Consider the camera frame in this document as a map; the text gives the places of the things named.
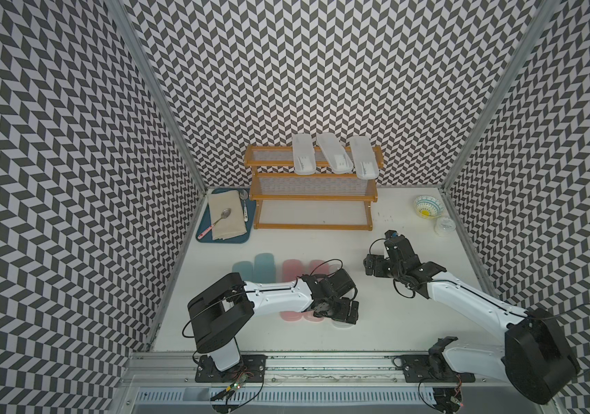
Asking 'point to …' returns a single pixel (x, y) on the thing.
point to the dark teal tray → (241, 238)
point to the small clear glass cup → (443, 225)
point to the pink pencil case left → (291, 270)
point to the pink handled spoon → (224, 214)
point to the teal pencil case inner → (264, 268)
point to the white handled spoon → (243, 195)
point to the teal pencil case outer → (245, 269)
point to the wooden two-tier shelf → (274, 180)
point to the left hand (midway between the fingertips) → (344, 319)
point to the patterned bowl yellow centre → (428, 207)
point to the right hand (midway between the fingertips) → (376, 266)
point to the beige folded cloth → (233, 225)
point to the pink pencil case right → (316, 266)
